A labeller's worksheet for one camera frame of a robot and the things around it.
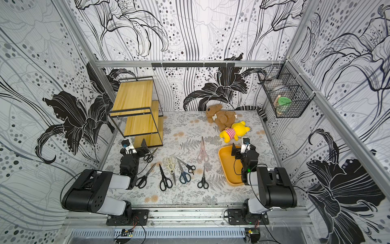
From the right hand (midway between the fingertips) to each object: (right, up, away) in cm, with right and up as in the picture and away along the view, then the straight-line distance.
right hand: (243, 141), depth 91 cm
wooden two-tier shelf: (-58, +16, -17) cm, 62 cm away
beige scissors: (-45, -13, 0) cm, 47 cm away
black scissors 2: (-25, -23, -7) cm, 35 cm away
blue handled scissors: (-35, -21, -5) cm, 41 cm away
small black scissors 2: (-32, -16, -1) cm, 36 cm away
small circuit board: (-62, -42, -20) cm, 78 cm away
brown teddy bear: (-11, +14, +10) cm, 20 cm away
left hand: (-63, 0, -2) cm, 63 cm away
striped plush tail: (+21, +22, +27) cm, 41 cm away
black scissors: (-46, -23, -7) cm, 52 cm away
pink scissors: (-25, -10, +4) cm, 27 cm away
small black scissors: (-59, -11, +4) cm, 60 cm away
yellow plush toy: (-1, +7, +9) cm, 11 cm away
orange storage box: (-7, -16, -1) cm, 17 cm away
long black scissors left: (-60, -22, -7) cm, 64 cm away
